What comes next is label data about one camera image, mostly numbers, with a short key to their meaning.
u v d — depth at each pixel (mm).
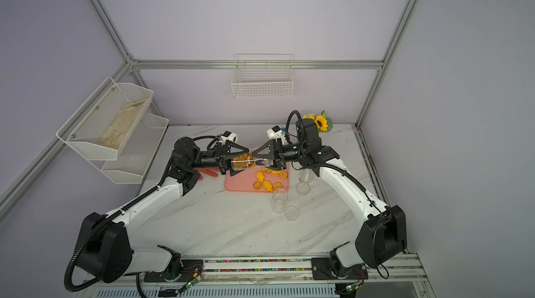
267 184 953
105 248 405
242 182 956
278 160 626
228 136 702
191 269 736
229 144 628
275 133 689
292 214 878
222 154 603
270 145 626
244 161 662
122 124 798
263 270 748
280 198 935
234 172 677
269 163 659
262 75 1069
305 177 973
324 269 735
